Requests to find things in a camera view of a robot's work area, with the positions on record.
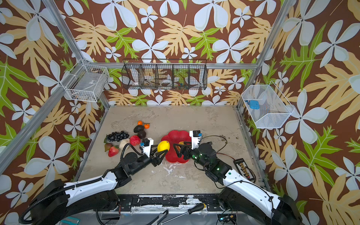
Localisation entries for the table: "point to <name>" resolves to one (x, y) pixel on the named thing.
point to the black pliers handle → (161, 216)
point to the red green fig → (107, 146)
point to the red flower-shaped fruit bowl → (174, 137)
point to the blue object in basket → (254, 104)
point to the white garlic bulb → (123, 142)
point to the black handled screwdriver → (190, 211)
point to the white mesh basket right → (268, 107)
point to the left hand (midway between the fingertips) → (163, 146)
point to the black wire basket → (165, 74)
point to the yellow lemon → (162, 146)
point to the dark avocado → (138, 128)
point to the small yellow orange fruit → (181, 143)
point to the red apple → (135, 140)
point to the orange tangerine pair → (146, 125)
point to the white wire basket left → (86, 81)
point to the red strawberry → (113, 151)
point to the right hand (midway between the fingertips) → (177, 144)
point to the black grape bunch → (115, 136)
